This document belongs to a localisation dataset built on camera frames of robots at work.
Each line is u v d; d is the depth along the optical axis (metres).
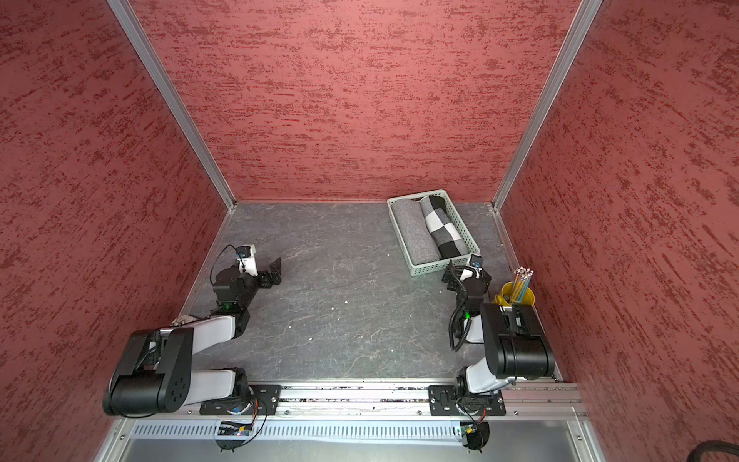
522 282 0.80
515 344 0.45
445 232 1.05
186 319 0.85
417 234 1.01
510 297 0.83
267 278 0.81
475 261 0.77
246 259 0.77
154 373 0.43
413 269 0.95
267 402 0.73
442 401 0.74
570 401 0.76
